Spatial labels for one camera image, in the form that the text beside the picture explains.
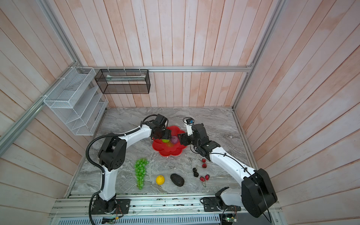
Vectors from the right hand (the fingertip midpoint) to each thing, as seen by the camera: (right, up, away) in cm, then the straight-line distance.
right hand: (182, 133), depth 84 cm
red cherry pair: (+14, -20, +2) cm, 25 cm away
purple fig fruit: (-5, -6, +11) cm, 14 cm away
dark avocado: (-3, -26, -6) cm, 27 cm away
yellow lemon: (-13, -26, -5) cm, 30 cm away
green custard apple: (-11, -6, +11) cm, 17 cm away
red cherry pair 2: (+12, -28, -2) cm, 31 cm away
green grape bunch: (-25, -22, -2) cm, 34 cm away
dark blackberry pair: (+8, -25, 0) cm, 26 cm away
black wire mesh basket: (-44, +38, +21) cm, 62 cm away
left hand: (-11, -4, +13) cm, 17 cm away
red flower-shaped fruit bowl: (-10, -12, +11) cm, 20 cm away
